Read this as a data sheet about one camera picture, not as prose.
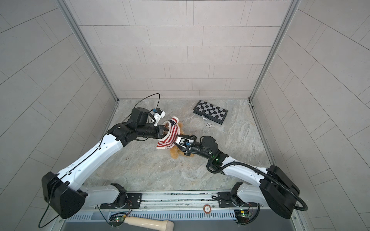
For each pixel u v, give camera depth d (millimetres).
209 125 1016
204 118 1047
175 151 760
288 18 748
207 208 693
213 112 1049
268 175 437
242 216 680
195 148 631
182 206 706
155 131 631
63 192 362
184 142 578
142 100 560
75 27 771
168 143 680
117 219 646
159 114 661
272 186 407
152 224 626
